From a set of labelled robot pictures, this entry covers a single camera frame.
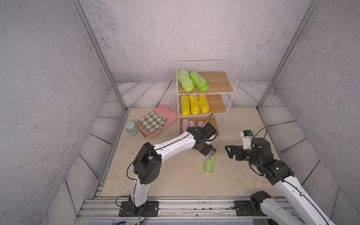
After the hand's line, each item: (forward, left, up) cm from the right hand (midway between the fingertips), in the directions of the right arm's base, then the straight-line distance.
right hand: (234, 147), depth 75 cm
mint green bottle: (+21, +63, -11) cm, 68 cm away
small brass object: (+20, +56, -19) cm, 63 cm away
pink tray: (+42, +39, -20) cm, 61 cm away
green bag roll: (-3, +12, -16) cm, 20 cm away
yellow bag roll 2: (+24, +20, +8) cm, 32 cm away
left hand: (+2, +12, -9) cm, 15 cm away
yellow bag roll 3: (+21, +14, +8) cm, 27 cm away
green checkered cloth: (+32, +52, -18) cm, 63 cm away
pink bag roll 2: (+28, +21, -15) cm, 38 cm away
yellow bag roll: (+23, +25, +8) cm, 35 cm away
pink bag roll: (+27, +26, -15) cm, 40 cm away
